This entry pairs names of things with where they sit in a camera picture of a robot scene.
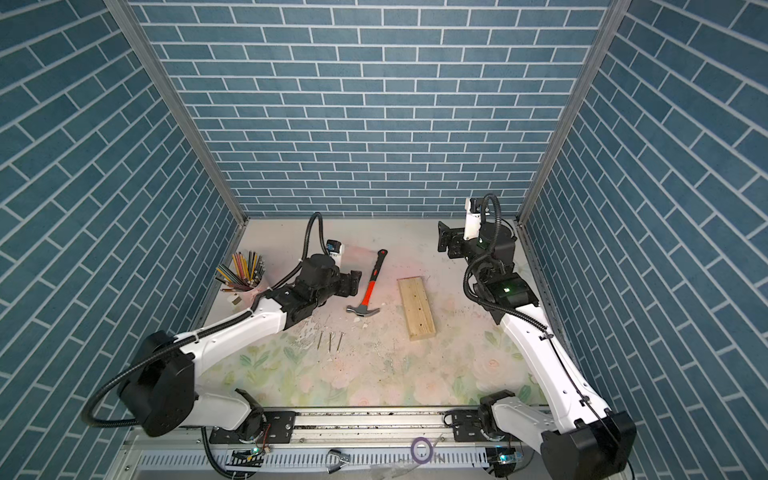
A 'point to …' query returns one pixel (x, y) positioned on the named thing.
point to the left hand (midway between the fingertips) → (357, 272)
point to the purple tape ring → (431, 448)
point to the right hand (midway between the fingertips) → (462, 222)
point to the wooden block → (419, 315)
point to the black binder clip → (336, 460)
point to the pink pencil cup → (242, 301)
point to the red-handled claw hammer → (362, 309)
